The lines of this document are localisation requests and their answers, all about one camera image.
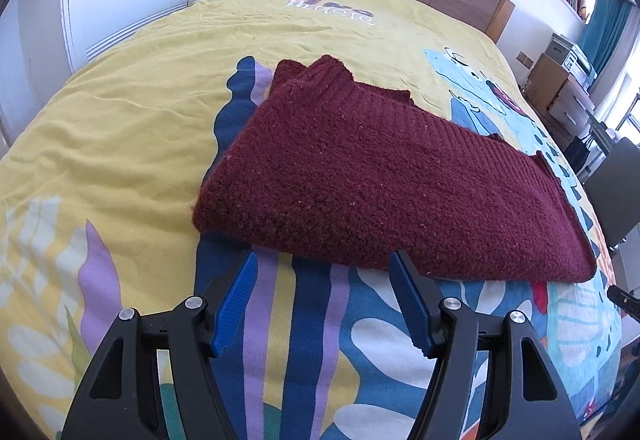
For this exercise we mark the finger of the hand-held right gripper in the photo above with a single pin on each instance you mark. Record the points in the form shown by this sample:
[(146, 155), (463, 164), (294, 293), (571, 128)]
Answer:
[(625, 301)]

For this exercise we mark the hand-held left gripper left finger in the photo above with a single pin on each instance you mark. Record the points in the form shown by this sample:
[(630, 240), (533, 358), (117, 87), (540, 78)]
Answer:
[(232, 310)]

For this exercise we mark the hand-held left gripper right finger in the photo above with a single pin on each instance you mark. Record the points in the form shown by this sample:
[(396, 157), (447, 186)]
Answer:
[(412, 305)]

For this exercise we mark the maroon knitted sweater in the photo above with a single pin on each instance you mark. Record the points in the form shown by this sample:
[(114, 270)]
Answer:
[(375, 180)]

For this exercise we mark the grey-green chair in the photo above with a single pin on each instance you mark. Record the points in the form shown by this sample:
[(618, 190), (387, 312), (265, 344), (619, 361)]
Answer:
[(620, 190)]

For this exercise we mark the grey desk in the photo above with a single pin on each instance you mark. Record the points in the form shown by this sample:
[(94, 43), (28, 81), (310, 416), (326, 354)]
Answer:
[(607, 135)]

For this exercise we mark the wooden nightstand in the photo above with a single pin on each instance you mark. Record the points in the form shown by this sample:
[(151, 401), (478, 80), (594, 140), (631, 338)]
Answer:
[(555, 95)]

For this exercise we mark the yellow dinosaur printed blanket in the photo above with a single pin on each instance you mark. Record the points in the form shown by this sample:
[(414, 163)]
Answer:
[(125, 120)]

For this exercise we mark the white printer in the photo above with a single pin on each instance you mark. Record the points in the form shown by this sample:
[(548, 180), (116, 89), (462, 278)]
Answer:
[(570, 58)]

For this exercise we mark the teal curtain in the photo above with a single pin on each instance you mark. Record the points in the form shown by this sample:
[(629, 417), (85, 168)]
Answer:
[(607, 30)]

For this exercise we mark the wall switch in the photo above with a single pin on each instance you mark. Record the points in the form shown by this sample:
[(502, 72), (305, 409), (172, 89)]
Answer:
[(524, 59)]

